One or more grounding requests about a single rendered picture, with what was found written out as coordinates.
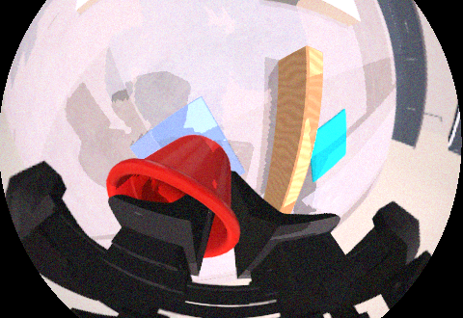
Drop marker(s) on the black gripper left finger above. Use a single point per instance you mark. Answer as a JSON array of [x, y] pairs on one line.
[[186, 222]]

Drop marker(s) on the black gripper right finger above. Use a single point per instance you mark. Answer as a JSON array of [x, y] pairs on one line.
[[262, 226]]

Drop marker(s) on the red translucent cup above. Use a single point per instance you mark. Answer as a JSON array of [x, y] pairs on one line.
[[191, 165]]

